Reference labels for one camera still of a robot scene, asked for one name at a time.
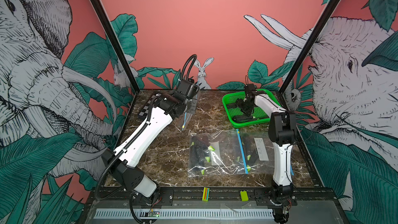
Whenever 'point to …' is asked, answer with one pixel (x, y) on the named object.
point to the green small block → (244, 196)
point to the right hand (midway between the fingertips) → (236, 106)
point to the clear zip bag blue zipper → (258, 152)
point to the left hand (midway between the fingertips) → (190, 100)
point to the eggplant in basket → (241, 118)
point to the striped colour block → (205, 194)
